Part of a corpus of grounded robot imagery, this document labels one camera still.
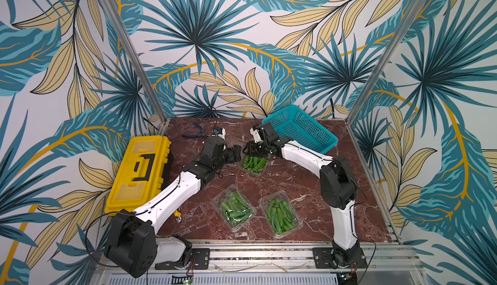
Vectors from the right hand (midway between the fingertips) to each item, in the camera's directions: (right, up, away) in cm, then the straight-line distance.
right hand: (245, 150), depth 93 cm
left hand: (-6, +1, -11) cm, 12 cm away
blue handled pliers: (-26, +7, +16) cm, 31 cm away
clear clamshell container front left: (-5, -24, -10) cm, 27 cm away
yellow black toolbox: (-42, -9, -15) cm, 45 cm away
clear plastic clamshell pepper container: (+4, -8, +3) cm, 9 cm away
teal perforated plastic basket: (+29, +15, +24) cm, 41 cm away
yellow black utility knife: (-29, -27, -9) cm, 41 cm away
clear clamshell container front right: (+15, -26, -11) cm, 32 cm away
